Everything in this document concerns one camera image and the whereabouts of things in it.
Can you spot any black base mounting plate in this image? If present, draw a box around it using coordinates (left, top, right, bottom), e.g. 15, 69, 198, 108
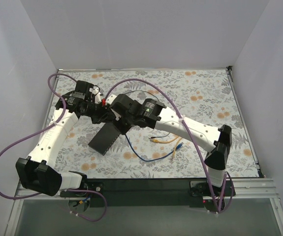
60, 177, 236, 209

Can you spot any yellow ethernet cable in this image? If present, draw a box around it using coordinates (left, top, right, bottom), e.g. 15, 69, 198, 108
150, 135, 181, 144
171, 140, 184, 158

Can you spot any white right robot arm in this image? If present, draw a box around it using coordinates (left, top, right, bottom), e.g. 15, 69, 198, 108
106, 94, 232, 187

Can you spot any blue ethernet cable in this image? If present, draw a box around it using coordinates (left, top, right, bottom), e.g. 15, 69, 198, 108
125, 134, 183, 162

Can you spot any floral patterned table mat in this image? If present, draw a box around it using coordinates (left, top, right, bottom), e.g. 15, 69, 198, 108
29, 69, 260, 179

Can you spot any aluminium frame rail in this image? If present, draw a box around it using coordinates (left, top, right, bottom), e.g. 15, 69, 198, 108
15, 178, 280, 200

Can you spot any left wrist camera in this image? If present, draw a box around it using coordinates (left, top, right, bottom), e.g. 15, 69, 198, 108
72, 81, 103, 104

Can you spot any black network switch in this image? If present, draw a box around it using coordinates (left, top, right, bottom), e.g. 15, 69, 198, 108
88, 123, 120, 156

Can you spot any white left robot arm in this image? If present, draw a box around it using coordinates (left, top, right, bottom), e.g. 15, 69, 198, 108
15, 92, 120, 196

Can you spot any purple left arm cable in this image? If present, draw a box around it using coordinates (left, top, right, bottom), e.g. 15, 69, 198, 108
0, 73, 107, 222

